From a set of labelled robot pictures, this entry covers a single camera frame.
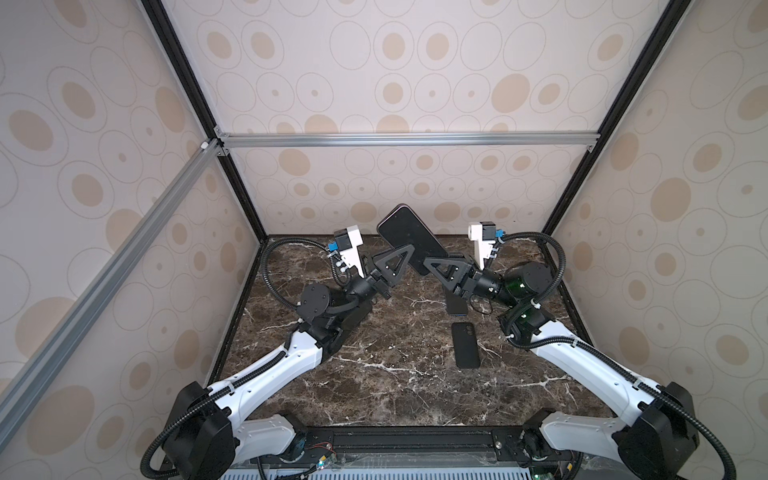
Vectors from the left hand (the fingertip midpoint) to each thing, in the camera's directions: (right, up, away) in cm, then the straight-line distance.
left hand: (418, 254), depth 53 cm
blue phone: (+17, -16, +47) cm, 53 cm away
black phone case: (+18, -27, +38) cm, 50 cm away
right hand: (+2, -3, +5) cm, 6 cm away
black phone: (-17, -20, +44) cm, 51 cm away
